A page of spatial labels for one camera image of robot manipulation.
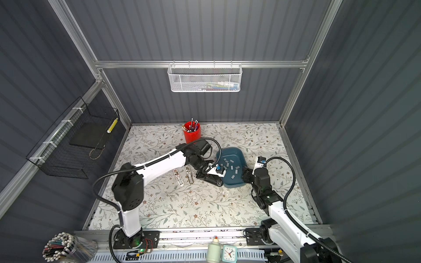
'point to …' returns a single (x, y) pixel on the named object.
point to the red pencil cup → (192, 131)
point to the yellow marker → (113, 124)
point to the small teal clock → (229, 253)
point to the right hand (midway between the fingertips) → (250, 168)
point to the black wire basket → (74, 146)
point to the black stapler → (214, 179)
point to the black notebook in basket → (90, 134)
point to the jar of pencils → (67, 248)
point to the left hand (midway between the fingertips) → (217, 175)
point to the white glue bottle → (214, 254)
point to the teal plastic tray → (233, 159)
